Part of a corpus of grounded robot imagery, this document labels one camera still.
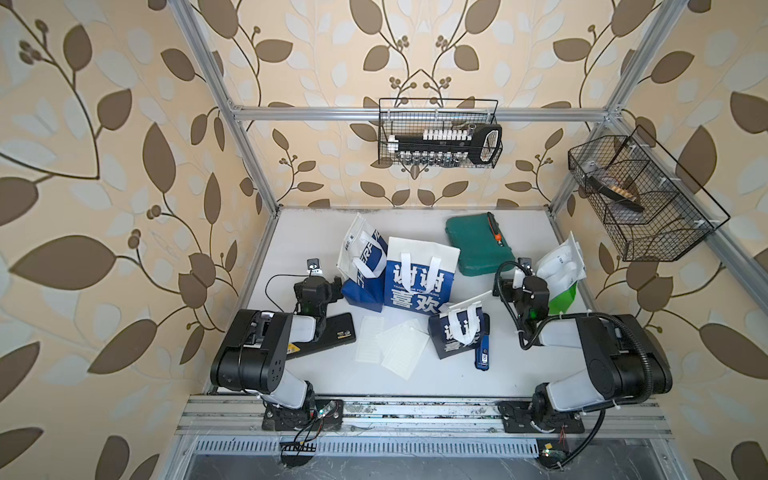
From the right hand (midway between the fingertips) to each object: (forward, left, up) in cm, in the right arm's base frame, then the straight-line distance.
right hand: (513, 276), depth 94 cm
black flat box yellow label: (-14, +55, -4) cm, 57 cm away
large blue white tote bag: (-4, +31, +10) cm, 33 cm away
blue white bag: (-3, +47, +14) cm, 49 cm away
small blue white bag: (-20, +23, +8) cm, 32 cm away
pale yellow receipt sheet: (-19, +37, -6) cm, 42 cm away
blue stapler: (-23, +15, -2) cm, 28 cm away
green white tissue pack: (-6, -8, +13) cm, 16 cm away
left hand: (+2, +63, +1) cm, 63 cm away
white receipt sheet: (-19, +46, -7) cm, 51 cm away
